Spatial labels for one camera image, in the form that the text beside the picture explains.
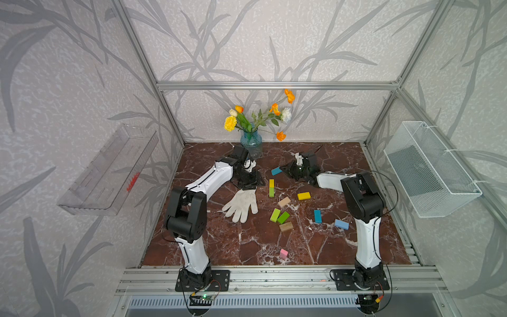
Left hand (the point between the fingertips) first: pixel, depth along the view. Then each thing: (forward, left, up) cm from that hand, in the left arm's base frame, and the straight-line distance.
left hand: (262, 184), depth 88 cm
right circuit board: (-43, -40, -13) cm, 60 cm away
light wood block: (-2, -11, -12) cm, 16 cm away
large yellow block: (0, -20, -10) cm, 23 cm away
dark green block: (-11, -10, -10) cm, 18 cm away
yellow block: (+8, -5, -11) cm, 14 cm away
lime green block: (-10, -6, -11) cm, 16 cm away
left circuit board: (-42, +21, -14) cm, 49 cm away
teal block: (+12, -7, -7) cm, 16 cm away
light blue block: (-15, -36, -9) cm, 40 cm away
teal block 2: (-10, -26, -11) cm, 30 cm away
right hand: (+13, -9, -4) cm, 17 cm away
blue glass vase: (+29, +6, -1) cm, 29 cm away
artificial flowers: (+30, +13, +14) cm, 35 cm away
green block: (+3, -5, -11) cm, 13 cm away
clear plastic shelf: (-11, +55, +16) cm, 58 cm away
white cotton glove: (-4, +10, -11) cm, 16 cm away
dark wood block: (-15, -11, -11) cm, 22 cm away
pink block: (-28, -9, -6) cm, 30 cm away
